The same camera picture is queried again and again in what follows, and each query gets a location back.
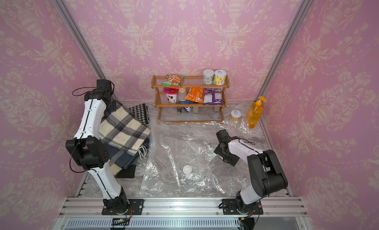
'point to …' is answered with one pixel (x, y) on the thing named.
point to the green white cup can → (208, 76)
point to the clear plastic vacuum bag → (182, 161)
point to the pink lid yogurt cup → (171, 94)
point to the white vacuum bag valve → (187, 169)
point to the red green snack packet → (172, 81)
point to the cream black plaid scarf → (121, 129)
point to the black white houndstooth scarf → (141, 111)
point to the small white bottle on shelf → (182, 94)
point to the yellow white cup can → (219, 76)
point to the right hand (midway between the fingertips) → (224, 155)
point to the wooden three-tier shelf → (154, 86)
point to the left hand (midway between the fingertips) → (105, 107)
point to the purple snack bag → (212, 96)
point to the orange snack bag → (195, 94)
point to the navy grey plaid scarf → (124, 159)
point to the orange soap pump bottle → (254, 112)
